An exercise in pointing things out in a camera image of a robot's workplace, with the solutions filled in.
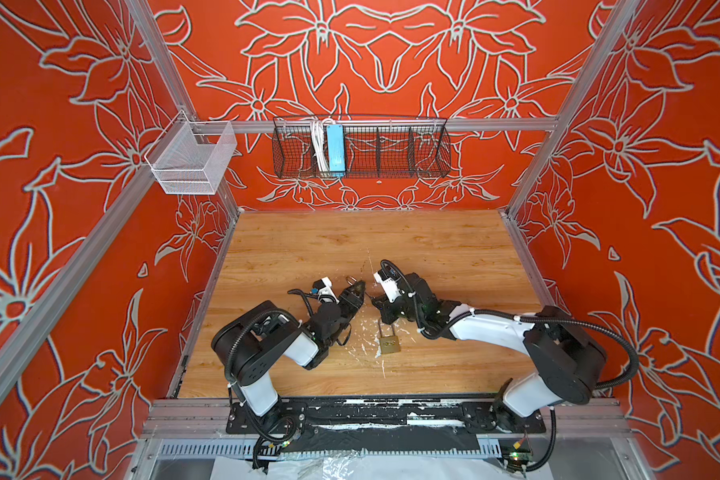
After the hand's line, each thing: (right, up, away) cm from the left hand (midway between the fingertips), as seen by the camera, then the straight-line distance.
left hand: (366, 285), depth 85 cm
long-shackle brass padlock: (+7, -17, -1) cm, 18 cm away
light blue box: (-9, +41, +5) cm, 42 cm away
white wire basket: (-56, +40, +8) cm, 69 cm away
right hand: (0, -5, 0) cm, 5 cm away
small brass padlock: (-4, +1, +1) cm, 5 cm away
